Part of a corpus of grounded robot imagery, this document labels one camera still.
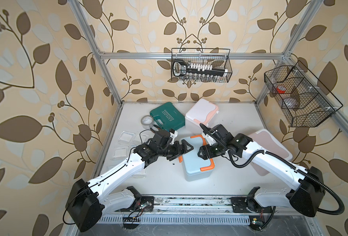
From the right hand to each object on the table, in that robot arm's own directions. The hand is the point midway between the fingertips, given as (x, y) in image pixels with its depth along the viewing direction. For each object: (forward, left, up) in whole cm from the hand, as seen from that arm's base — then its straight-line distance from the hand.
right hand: (203, 153), depth 78 cm
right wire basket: (+20, -53, +19) cm, 60 cm away
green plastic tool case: (+33, +20, -8) cm, 39 cm away
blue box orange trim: (-8, +5, +1) cm, 10 cm away
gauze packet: (-7, +37, -12) cm, 40 cm away
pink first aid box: (+7, -37, -1) cm, 38 cm away
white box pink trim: (+29, -4, 0) cm, 29 cm away
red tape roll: (+27, -45, +19) cm, 56 cm away
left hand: (-1, +9, +6) cm, 11 cm away
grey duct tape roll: (+33, +36, -12) cm, 50 cm away
